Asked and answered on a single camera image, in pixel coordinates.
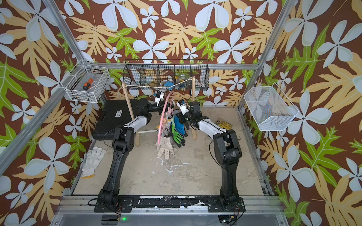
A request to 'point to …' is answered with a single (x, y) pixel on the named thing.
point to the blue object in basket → (168, 84)
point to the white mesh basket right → (271, 109)
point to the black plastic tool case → (116, 113)
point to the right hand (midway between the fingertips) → (176, 113)
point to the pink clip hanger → (171, 109)
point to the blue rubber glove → (178, 126)
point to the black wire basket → (167, 75)
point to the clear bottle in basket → (183, 77)
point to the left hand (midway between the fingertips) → (174, 104)
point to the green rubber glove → (177, 137)
